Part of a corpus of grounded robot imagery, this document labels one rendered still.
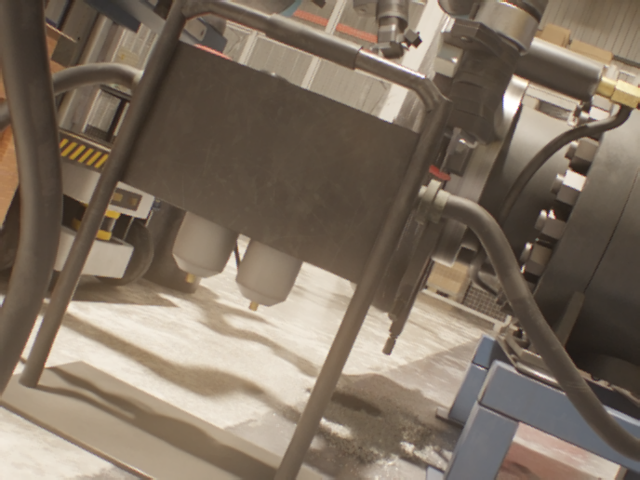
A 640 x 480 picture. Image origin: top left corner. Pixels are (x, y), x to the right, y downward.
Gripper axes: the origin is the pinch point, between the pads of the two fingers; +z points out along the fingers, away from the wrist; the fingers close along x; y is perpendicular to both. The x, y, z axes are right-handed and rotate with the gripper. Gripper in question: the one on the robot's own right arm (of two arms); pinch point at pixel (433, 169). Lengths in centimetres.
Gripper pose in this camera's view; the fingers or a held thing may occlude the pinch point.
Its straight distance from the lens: 113.1
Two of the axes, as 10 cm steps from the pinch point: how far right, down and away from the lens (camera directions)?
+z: -3.9, 9.2, 0.3
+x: -7.2, -3.2, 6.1
